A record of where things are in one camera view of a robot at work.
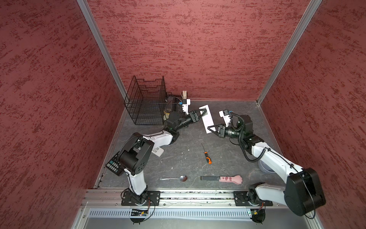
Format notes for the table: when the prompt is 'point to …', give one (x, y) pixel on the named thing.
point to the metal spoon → (183, 178)
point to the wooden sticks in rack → (184, 95)
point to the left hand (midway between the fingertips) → (206, 113)
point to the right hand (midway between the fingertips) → (207, 131)
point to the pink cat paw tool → (236, 179)
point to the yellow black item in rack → (169, 106)
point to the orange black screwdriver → (207, 156)
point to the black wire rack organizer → (149, 103)
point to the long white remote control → (207, 118)
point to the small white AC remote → (158, 151)
